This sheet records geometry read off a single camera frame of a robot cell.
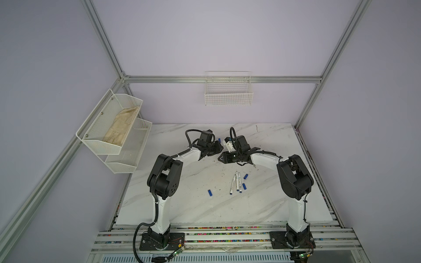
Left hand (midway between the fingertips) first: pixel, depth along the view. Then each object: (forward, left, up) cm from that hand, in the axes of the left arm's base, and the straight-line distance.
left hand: (223, 147), depth 97 cm
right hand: (-6, +2, -3) cm, 7 cm away
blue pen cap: (+5, +2, 0) cm, 6 cm away
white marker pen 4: (-19, -9, -8) cm, 23 cm away
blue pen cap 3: (-14, -14, -9) cm, 22 cm away
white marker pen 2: (-22, -5, -9) cm, 25 cm away
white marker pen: (+5, +1, +1) cm, 5 cm away
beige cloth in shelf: (-7, +51, +21) cm, 56 cm away
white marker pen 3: (-18, -8, -9) cm, 21 cm away
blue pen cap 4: (-21, -12, -9) cm, 26 cm away
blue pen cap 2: (-25, +7, -9) cm, 27 cm away
